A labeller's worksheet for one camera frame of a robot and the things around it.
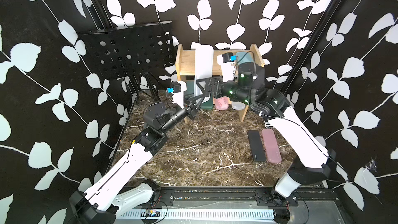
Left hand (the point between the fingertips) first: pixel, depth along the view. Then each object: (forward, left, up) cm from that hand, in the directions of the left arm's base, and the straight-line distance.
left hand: (204, 94), depth 58 cm
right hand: (+4, 0, +5) cm, 6 cm away
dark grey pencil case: (-3, -32, -43) cm, 54 cm away
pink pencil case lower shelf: (+13, -11, -22) cm, 28 cm away
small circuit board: (-33, +25, -45) cm, 61 cm away
